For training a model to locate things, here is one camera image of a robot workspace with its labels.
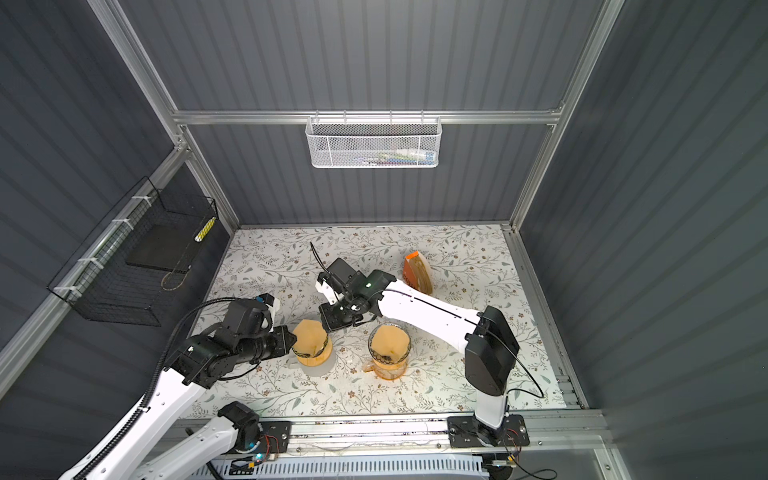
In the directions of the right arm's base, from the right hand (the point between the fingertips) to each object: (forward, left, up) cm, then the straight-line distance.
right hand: (324, 329), depth 75 cm
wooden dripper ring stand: (-8, -16, -3) cm, 18 cm away
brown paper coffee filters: (+24, -27, -9) cm, 37 cm away
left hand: (-3, +7, 0) cm, 7 cm away
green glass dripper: (-5, +4, -6) cm, 8 cm away
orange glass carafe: (-5, -16, -17) cm, 23 cm away
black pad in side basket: (+16, +40, +15) cm, 46 cm away
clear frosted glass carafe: (-5, +5, -16) cm, 18 cm away
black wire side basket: (+10, +46, +13) cm, 49 cm away
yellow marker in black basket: (+24, +35, +12) cm, 44 cm away
